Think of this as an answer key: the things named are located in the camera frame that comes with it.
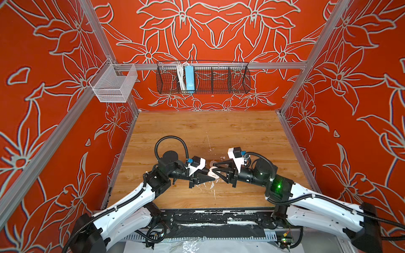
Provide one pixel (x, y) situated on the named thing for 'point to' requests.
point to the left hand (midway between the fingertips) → (213, 175)
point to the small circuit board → (284, 241)
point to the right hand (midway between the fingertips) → (214, 165)
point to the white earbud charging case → (214, 167)
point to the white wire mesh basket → (114, 82)
